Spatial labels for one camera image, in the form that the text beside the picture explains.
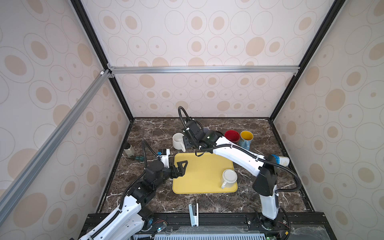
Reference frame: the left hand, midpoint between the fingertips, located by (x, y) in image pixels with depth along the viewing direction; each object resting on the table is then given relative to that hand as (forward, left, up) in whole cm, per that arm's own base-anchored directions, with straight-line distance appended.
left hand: (184, 161), depth 75 cm
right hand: (+14, -1, +2) cm, 14 cm away
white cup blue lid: (+8, -58, -13) cm, 59 cm away
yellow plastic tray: (0, -10, -16) cm, 19 cm away
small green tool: (+11, +30, -17) cm, 36 cm away
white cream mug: (-4, -24, -11) cm, 27 cm away
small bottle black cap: (+12, +35, -9) cm, 38 cm away
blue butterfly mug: (+21, -38, -10) cm, 44 cm away
